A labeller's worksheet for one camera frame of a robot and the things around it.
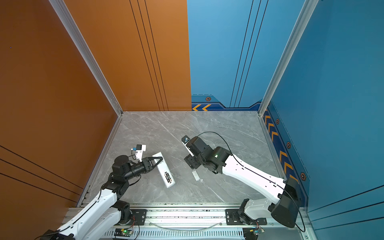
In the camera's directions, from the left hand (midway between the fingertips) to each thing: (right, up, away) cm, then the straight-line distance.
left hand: (162, 159), depth 76 cm
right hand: (+15, +3, -1) cm, 15 cm away
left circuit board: (-18, -34, -5) cm, 39 cm away
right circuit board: (+44, -34, -6) cm, 56 cm away
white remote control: (+2, -6, -1) cm, 6 cm away
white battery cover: (+17, -12, +11) cm, 24 cm away
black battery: (+3, -9, -2) cm, 10 cm away
